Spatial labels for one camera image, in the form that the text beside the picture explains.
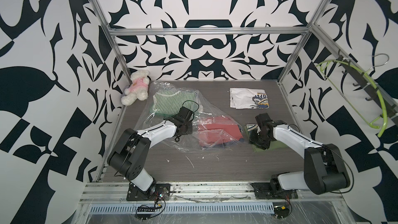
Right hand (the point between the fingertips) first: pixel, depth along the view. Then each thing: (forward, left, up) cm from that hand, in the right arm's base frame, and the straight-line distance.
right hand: (250, 140), depth 89 cm
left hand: (+9, +37, +3) cm, 38 cm away
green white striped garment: (+27, +48, +2) cm, 56 cm away
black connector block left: (-31, +54, -3) cm, 63 cm away
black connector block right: (-33, -8, -4) cm, 34 cm away
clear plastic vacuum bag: (-2, +35, +3) cm, 35 cm away
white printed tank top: (+31, -3, 0) cm, 31 cm away
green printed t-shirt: (-5, -9, +7) cm, 13 cm away
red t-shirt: (+3, +20, +7) cm, 21 cm away
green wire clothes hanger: (+27, -36, +33) cm, 56 cm away
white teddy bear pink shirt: (+33, +68, +10) cm, 76 cm away
